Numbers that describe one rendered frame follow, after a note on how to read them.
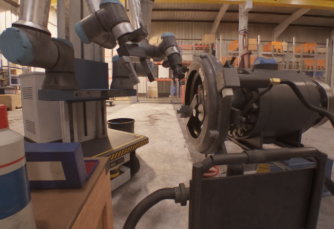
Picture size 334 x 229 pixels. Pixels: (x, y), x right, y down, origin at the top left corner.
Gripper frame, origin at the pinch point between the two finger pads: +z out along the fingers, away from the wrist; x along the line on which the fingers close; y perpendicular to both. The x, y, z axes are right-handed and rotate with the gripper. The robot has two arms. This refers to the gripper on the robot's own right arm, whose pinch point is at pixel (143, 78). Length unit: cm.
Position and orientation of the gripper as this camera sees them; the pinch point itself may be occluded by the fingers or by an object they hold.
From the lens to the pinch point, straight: 63.6
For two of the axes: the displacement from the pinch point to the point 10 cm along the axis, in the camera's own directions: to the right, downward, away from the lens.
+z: 4.1, 9.1, 0.4
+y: -8.4, 3.6, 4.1
